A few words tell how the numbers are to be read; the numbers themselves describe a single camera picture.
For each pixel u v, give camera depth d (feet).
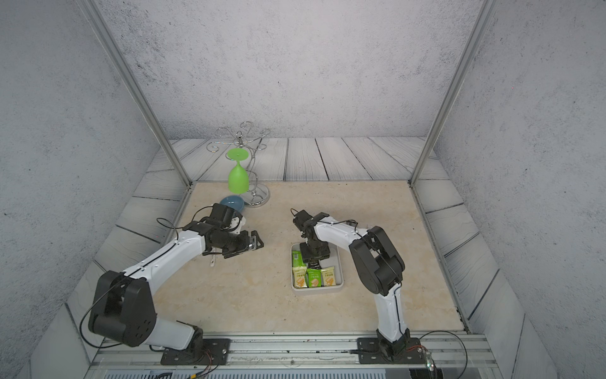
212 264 3.06
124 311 1.39
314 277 2.84
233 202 3.62
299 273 2.85
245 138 3.10
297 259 2.96
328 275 2.84
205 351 2.36
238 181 3.00
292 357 2.38
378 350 2.13
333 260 2.99
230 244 2.40
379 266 1.68
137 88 2.86
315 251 2.66
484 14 2.34
